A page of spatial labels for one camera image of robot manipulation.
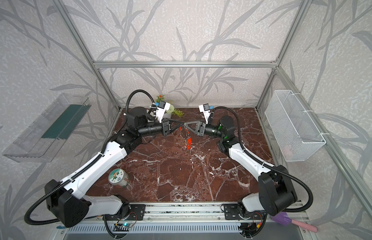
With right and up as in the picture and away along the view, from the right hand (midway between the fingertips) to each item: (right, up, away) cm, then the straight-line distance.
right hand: (185, 122), depth 68 cm
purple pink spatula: (+47, -47, +3) cm, 67 cm away
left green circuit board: (-32, -51, +4) cm, 60 cm away
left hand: (-1, +1, -3) cm, 3 cm away
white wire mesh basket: (+47, -5, -5) cm, 47 cm away
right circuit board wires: (+32, -53, +4) cm, 62 cm away
